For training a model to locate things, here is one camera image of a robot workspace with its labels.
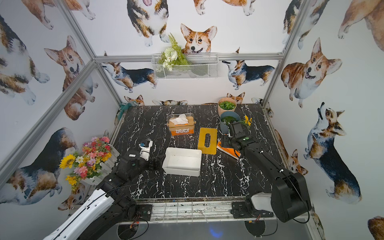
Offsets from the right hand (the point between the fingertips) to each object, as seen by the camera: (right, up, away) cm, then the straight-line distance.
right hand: (231, 136), depth 86 cm
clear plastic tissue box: (-33, +2, +12) cm, 35 cm away
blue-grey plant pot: (0, +10, +17) cm, 20 cm away
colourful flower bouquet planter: (-70, -10, -11) cm, 72 cm away
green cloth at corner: (-80, +19, +33) cm, 89 cm away
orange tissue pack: (-30, +10, +12) cm, 34 cm away
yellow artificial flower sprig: (+11, +8, +5) cm, 15 cm away
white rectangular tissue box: (-29, -16, +7) cm, 34 cm away
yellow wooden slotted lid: (-11, -10, +9) cm, 17 cm away
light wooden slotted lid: (-25, +9, +17) cm, 31 cm away
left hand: (-40, -6, -8) cm, 42 cm away
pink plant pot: (0, +20, +19) cm, 28 cm away
